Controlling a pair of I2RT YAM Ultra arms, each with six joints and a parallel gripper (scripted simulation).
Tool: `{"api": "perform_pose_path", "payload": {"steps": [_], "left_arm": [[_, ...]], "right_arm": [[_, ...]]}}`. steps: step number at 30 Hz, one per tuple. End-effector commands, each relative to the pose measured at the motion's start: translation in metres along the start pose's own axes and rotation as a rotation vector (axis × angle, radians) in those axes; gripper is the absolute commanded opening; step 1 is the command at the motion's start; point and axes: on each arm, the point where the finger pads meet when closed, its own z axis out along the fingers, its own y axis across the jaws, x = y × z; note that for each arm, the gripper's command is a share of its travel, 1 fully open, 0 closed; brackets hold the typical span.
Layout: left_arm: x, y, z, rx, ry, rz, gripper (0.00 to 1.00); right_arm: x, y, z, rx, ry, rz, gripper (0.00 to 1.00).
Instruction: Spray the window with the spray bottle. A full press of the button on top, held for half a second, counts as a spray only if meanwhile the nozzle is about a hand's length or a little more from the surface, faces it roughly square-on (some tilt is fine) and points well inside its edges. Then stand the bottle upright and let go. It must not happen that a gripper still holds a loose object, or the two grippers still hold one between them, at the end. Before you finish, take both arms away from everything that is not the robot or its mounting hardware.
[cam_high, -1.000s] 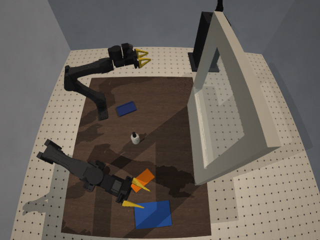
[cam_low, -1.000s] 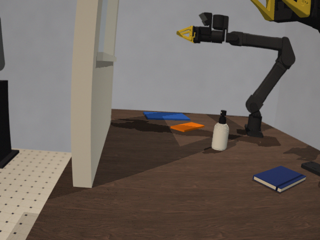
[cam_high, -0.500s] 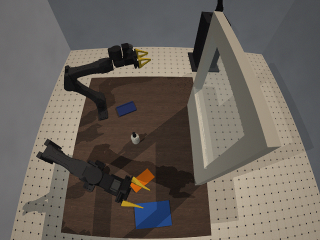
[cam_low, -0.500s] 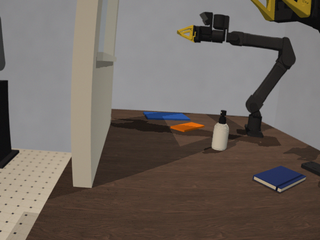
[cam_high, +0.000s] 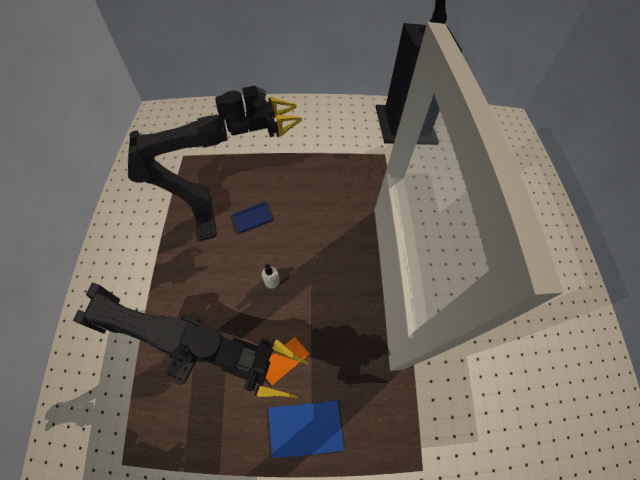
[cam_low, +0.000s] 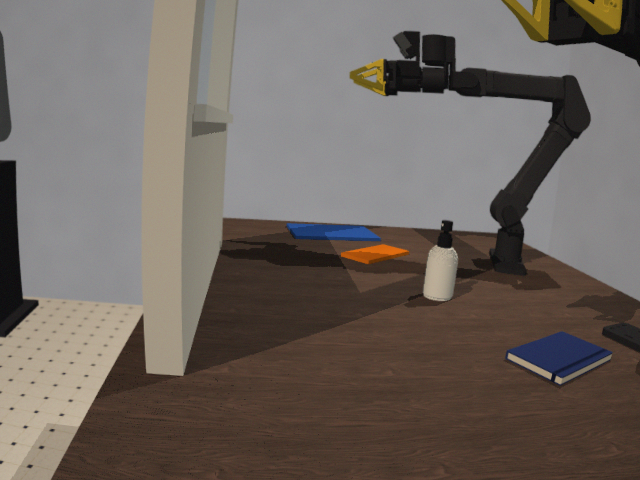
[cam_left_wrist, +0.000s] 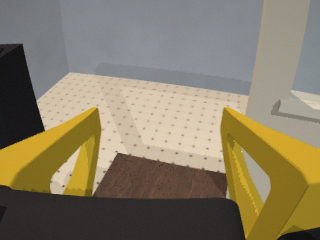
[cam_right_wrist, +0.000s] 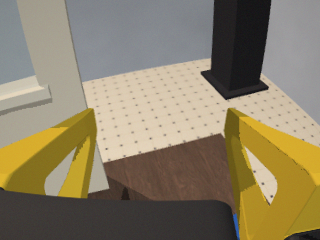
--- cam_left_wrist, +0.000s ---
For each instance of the clear glass window pane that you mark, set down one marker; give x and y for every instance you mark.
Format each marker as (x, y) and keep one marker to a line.
(306, 85)

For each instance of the beige window frame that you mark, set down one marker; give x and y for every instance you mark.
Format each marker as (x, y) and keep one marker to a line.
(280, 41)

